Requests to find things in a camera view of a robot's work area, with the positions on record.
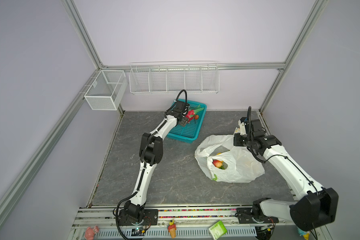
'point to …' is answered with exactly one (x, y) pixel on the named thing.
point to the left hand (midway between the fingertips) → (181, 117)
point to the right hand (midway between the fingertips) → (237, 138)
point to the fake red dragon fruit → (191, 113)
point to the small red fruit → (196, 117)
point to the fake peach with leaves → (218, 164)
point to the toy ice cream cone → (172, 228)
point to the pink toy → (90, 232)
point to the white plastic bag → (226, 162)
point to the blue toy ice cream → (306, 234)
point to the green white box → (218, 230)
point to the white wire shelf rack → (199, 77)
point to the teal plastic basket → (190, 132)
